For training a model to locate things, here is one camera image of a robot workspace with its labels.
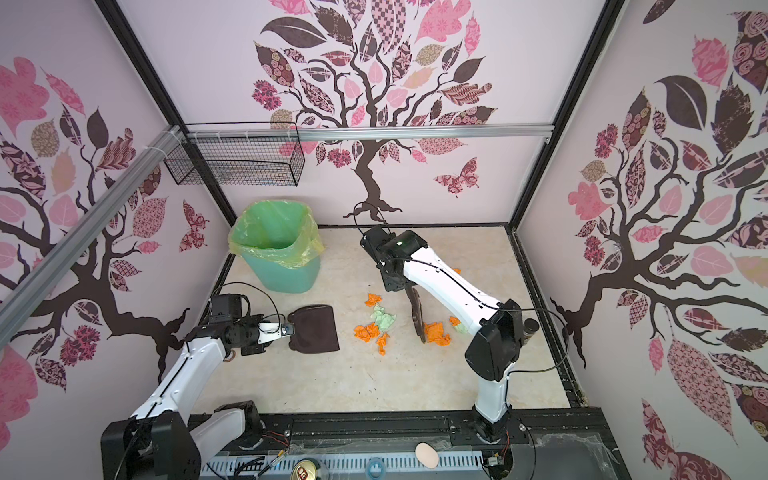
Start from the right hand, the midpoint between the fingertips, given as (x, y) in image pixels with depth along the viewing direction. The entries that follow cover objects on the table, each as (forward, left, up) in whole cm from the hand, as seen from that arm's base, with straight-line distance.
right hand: (404, 276), depth 81 cm
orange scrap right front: (-9, -9, -18) cm, 22 cm away
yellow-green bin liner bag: (+25, +42, -7) cm, 50 cm away
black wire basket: (+39, +52, +15) cm, 67 cm away
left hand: (-9, +41, -13) cm, 44 cm away
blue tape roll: (-42, +8, -20) cm, 47 cm away
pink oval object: (-40, -4, -19) cm, 44 cm away
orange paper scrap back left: (-8, +10, -18) cm, 22 cm away
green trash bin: (+10, +42, -14) cm, 46 cm away
